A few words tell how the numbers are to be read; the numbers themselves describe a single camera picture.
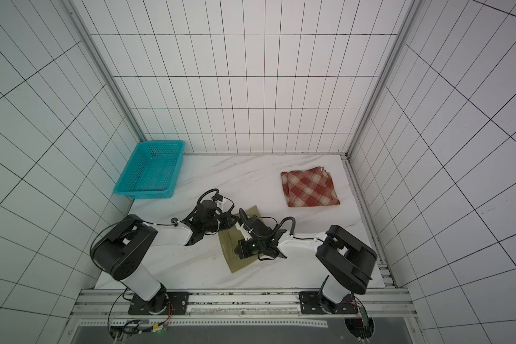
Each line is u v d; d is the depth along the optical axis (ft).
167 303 2.35
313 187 3.40
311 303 2.38
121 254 1.51
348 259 1.38
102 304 2.44
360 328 2.26
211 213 2.48
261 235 2.19
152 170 3.73
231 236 2.80
